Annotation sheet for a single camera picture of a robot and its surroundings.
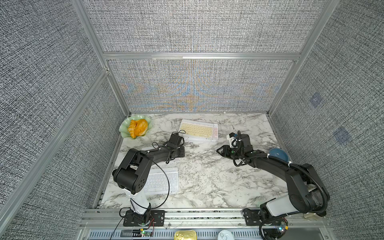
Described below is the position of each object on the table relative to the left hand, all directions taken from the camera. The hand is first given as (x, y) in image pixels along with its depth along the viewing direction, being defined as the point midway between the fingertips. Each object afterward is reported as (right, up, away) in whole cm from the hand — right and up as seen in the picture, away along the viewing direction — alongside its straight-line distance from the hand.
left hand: (184, 151), depth 97 cm
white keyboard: (-15, -16, -12) cm, 25 cm away
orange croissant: (-32, +15, +3) cm, 35 cm away
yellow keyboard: (+9, +13, +7) cm, 17 cm away
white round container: (+19, -32, -32) cm, 49 cm away
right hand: (+20, +3, -9) cm, 22 cm away
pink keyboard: (+7, +7, +6) cm, 12 cm away
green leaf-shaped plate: (-43, +13, +8) cm, 46 cm away
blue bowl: (+60, -1, -2) cm, 60 cm away
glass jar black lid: (+62, -23, -31) cm, 73 cm away
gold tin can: (+2, -32, -31) cm, 45 cm away
